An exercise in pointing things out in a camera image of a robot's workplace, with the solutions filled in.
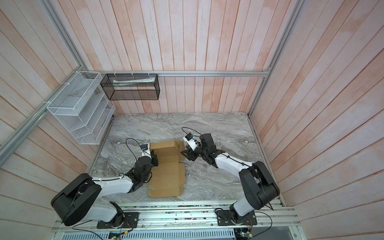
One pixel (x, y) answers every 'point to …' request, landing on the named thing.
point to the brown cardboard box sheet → (168, 177)
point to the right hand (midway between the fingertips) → (185, 149)
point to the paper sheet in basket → (130, 82)
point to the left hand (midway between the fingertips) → (154, 153)
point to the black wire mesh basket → (131, 86)
